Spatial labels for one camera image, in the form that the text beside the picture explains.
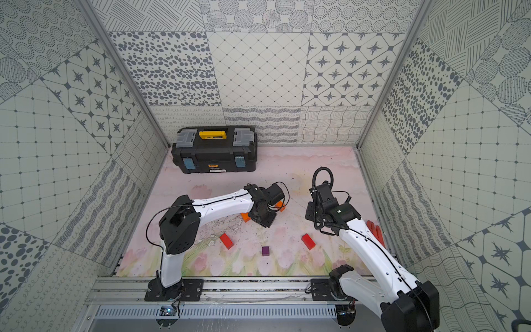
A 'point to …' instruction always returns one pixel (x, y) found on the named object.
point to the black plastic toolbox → (215, 149)
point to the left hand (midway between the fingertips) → (273, 226)
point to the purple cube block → (265, 251)
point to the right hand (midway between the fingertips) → (314, 214)
